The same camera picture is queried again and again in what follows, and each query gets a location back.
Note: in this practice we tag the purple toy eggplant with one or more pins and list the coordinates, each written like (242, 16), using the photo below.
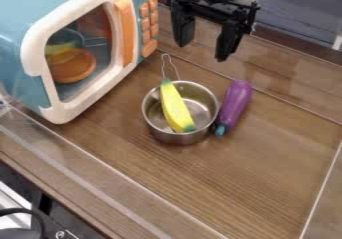
(237, 98)

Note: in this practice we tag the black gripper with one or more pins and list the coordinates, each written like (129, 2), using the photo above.
(218, 10)

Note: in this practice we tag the blue toy microwave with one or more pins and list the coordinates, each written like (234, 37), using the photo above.
(115, 29)

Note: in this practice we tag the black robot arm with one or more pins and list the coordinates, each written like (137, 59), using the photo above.
(234, 15)

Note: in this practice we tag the silver metal pot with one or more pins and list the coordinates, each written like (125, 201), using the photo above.
(201, 102)

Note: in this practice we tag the yellow toy banana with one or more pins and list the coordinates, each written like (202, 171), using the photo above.
(174, 108)

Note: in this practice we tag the orange plate inside microwave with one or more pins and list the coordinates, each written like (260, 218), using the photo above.
(71, 65)

